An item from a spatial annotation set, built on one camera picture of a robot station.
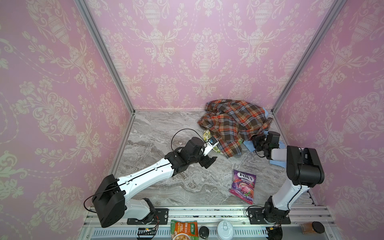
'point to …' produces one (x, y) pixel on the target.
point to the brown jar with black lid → (314, 227)
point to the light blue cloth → (250, 144)
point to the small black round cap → (204, 232)
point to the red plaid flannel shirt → (230, 122)
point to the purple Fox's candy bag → (243, 184)
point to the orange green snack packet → (184, 230)
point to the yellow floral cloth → (206, 135)
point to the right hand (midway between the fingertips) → (252, 134)
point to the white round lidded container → (225, 230)
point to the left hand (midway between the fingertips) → (211, 151)
